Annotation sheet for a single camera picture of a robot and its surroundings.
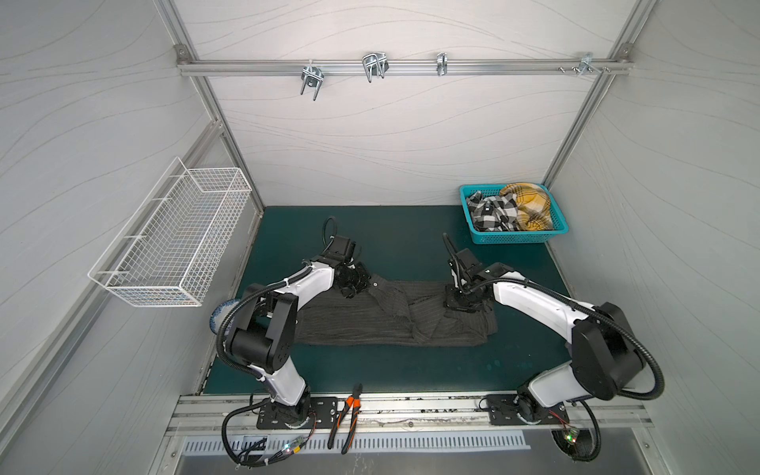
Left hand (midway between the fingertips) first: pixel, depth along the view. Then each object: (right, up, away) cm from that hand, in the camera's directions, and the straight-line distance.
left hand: (377, 279), depth 92 cm
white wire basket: (-48, +11, -23) cm, 55 cm away
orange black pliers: (-5, -29, -17) cm, 34 cm away
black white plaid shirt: (+42, +22, +14) cm, 50 cm away
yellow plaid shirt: (+56, +24, +12) cm, 62 cm away
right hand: (+23, -5, -4) cm, 24 cm away
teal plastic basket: (+38, +13, +12) cm, 42 cm away
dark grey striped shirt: (+4, -10, -3) cm, 11 cm away
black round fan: (+50, -37, -21) cm, 66 cm away
